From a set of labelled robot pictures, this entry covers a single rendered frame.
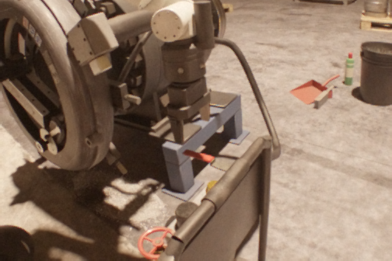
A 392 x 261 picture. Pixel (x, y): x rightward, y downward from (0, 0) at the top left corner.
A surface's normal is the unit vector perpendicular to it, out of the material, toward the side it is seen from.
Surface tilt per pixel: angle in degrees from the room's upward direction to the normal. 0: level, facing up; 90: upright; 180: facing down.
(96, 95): 89
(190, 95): 90
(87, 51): 90
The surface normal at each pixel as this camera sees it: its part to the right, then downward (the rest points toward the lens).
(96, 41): 0.72, -0.20
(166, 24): -0.30, 0.44
